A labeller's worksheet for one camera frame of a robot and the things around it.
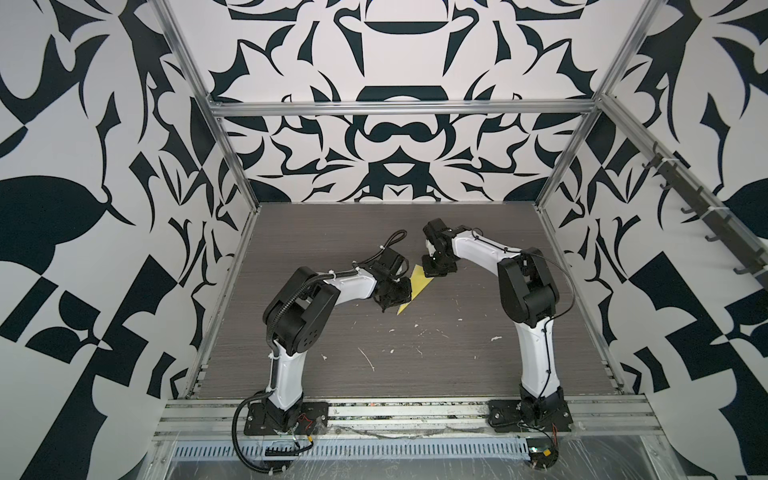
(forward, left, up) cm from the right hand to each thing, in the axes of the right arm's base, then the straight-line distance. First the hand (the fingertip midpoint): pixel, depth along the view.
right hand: (433, 269), depth 101 cm
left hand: (-10, +6, +1) cm, 12 cm away
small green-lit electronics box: (-49, -21, -2) cm, 53 cm away
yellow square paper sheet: (-4, +5, -1) cm, 7 cm away
